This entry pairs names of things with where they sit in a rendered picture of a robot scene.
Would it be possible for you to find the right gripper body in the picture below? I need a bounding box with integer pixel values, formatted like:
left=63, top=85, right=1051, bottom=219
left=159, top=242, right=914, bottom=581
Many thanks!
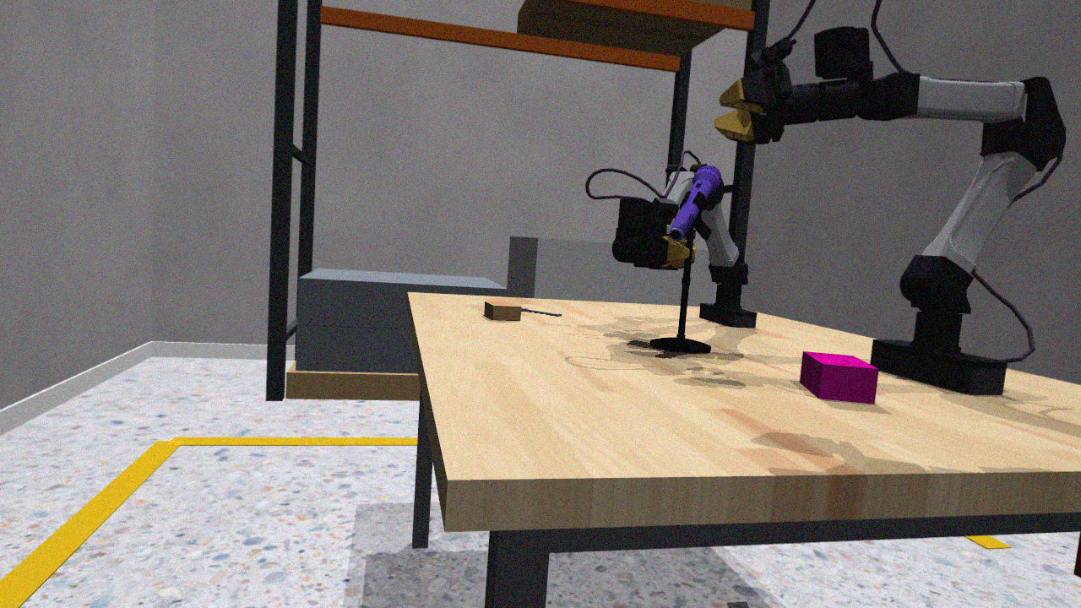
left=629, top=232, right=684, bottom=270

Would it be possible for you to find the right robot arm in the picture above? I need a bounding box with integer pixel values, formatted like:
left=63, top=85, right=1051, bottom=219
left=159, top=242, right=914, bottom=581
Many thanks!
left=612, top=164, right=757, bottom=317

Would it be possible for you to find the brown flat block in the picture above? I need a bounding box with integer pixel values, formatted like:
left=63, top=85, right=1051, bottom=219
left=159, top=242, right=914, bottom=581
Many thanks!
left=484, top=301, right=521, bottom=321

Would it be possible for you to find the purple box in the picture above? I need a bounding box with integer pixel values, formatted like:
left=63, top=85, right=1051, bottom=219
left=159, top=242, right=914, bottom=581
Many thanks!
left=800, top=351, right=879, bottom=404

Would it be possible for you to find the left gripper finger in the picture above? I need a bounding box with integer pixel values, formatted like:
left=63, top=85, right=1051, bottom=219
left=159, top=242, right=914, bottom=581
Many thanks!
left=713, top=109, right=755, bottom=142
left=720, top=79, right=765, bottom=113

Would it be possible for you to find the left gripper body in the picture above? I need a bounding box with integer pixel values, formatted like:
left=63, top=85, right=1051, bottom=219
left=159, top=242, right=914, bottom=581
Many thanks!
left=731, top=68, right=820, bottom=145

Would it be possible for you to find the purple microphone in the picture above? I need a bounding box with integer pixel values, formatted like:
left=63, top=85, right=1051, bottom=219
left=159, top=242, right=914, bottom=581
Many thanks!
left=670, top=166, right=721, bottom=241

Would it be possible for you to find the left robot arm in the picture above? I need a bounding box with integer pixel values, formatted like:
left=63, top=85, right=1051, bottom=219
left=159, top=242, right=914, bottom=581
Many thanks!
left=814, top=26, right=1066, bottom=369

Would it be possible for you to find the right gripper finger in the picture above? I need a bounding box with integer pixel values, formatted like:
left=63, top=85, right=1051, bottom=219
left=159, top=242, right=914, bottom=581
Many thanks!
left=672, top=239, right=696, bottom=268
left=660, top=236, right=690, bottom=268

